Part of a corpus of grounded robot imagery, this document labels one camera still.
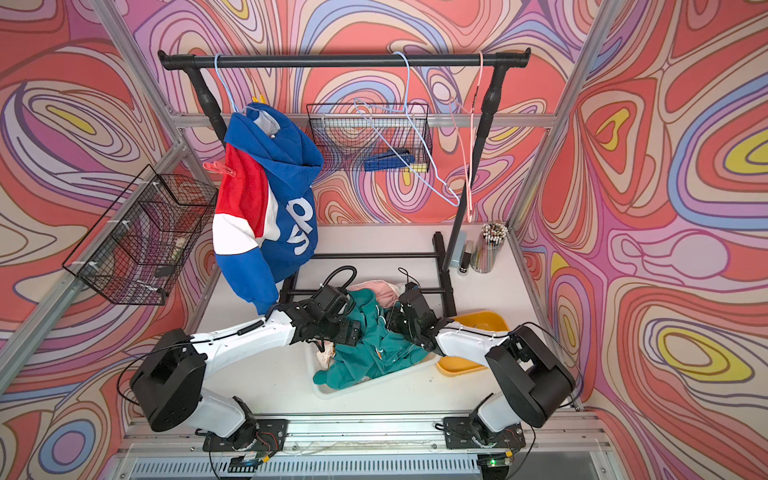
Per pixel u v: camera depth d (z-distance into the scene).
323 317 0.67
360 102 0.89
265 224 0.65
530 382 0.43
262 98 0.87
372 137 0.96
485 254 0.99
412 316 0.69
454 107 0.89
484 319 0.88
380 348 0.77
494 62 0.53
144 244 0.77
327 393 0.71
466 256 1.05
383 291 0.88
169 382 0.42
